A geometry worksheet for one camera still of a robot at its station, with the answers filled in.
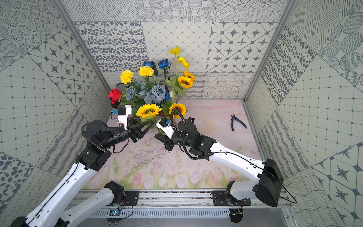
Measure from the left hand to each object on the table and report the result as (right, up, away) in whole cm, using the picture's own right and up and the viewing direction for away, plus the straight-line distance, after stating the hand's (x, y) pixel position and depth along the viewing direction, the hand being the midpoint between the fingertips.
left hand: (153, 123), depth 55 cm
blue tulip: (+1, +14, +28) cm, 31 cm away
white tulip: (+4, +16, +29) cm, 34 cm away
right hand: (-1, -7, +12) cm, 15 cm away
